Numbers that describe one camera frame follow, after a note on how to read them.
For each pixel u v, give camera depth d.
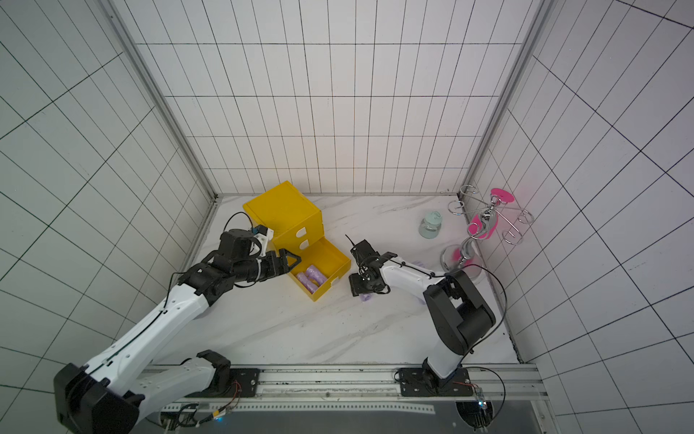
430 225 1.00
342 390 0.72
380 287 0.78
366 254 0.73
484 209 0.78
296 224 0.81
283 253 0.68
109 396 0.38
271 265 0.66
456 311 0.46
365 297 0.86
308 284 0.89
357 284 0.81
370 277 0.66
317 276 0.92
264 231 0.71
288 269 0.67
